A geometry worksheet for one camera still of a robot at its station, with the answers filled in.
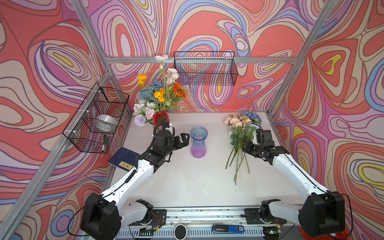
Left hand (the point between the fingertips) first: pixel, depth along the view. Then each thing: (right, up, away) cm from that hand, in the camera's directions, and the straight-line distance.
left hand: (185, 136), depth 79 cm
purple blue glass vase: (+8, 0, +7) cm, 10 cm away
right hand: (+34, -8, +6) cm, 36 cm away
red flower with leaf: (-14, +11, -1) cm, 18 cm away
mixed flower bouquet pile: (+37, +4, +16) cm, 40 cm away
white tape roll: (-38, +7, -9) cm, 40 cm away
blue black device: (+16, -41, -13) cm, 46 cm away
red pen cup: (+65, -38, -21) cm, 78 cm away
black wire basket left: (-47, +20, +1) cm, 51 cm away
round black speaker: (-1, -42, -14) cm, 44 cm away
